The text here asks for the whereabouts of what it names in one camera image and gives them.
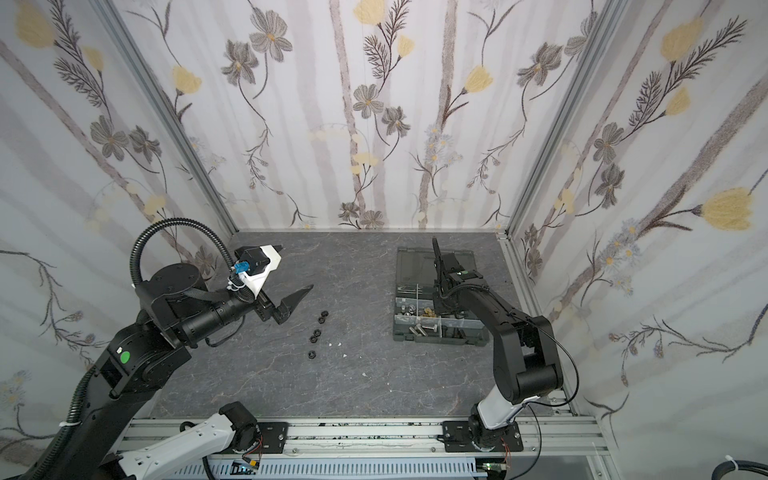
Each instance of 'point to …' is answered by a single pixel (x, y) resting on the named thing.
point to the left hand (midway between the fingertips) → (294, 266)
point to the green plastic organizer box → (415, 318)
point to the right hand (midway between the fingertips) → (450, 303)
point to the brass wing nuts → (428, 312)
